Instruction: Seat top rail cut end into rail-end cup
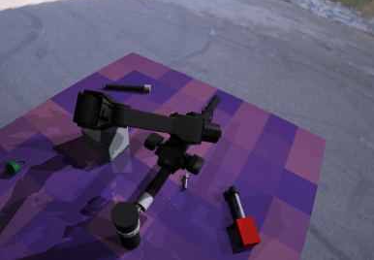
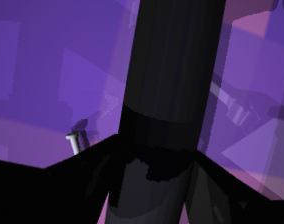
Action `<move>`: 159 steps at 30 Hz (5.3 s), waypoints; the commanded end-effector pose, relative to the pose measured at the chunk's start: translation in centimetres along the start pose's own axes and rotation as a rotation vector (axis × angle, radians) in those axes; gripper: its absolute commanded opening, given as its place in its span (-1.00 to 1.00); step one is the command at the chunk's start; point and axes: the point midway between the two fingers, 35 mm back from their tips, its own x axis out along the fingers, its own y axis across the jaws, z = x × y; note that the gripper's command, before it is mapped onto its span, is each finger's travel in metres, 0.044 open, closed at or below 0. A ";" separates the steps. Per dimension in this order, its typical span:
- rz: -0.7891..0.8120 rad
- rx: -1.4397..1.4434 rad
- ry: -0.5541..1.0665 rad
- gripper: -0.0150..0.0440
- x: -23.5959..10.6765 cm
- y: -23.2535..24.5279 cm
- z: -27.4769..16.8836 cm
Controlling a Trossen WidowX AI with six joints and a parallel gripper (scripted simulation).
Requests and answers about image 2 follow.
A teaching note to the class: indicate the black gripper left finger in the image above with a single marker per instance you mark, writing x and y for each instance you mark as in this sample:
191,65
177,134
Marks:
72,191

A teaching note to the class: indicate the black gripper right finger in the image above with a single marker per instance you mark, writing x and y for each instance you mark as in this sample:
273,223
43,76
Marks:
216,197

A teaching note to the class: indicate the grey metal bolt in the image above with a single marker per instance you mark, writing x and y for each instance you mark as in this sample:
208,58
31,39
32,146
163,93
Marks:
74,141

